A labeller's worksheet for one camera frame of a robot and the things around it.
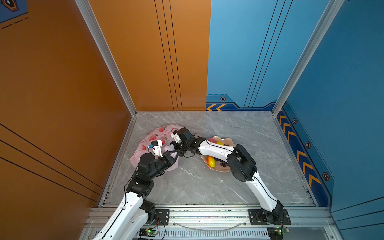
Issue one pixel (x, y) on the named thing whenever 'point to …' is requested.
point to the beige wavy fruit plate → (218, 166)
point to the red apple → (212, 140)
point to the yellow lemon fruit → (219, 143)
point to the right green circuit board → (280, 230)
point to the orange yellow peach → (211, 161)
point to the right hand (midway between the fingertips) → (164, 152)
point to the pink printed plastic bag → (159, 139)
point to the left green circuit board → (148, 232)
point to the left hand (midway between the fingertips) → (180, 150)
